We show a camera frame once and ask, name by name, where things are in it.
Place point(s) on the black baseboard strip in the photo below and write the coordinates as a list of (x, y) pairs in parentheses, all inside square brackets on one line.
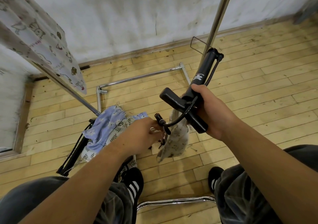
[(85, 67)]

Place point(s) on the black striped right shoe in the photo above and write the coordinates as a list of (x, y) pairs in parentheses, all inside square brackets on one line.
[(215, 176)]

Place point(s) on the black striped shoe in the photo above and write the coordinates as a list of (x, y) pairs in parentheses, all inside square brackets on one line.
[(133, 181), (215, 176)]

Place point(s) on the person's left forearm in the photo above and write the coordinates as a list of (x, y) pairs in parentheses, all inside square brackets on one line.
[(74, 186)]

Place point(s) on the person's right hand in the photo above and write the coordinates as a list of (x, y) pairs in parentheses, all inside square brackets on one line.
[(218, 117)]

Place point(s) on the person's left hand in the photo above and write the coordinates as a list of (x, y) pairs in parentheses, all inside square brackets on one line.
[(139, 136)]

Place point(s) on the chrome chair frame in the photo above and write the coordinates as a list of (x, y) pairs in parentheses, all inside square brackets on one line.
[(174, 201)]

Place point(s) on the chrome clothes rack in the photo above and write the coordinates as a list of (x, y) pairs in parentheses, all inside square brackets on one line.
[(221, 10)]

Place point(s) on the person's right forearm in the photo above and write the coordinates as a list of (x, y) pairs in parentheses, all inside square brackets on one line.
[(273, 171)]

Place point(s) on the black striped left shoe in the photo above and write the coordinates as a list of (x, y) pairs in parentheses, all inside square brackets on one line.
[(133, 181)]

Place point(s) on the grey metal furniture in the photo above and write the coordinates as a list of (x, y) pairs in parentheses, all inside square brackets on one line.
[(308, 10)]

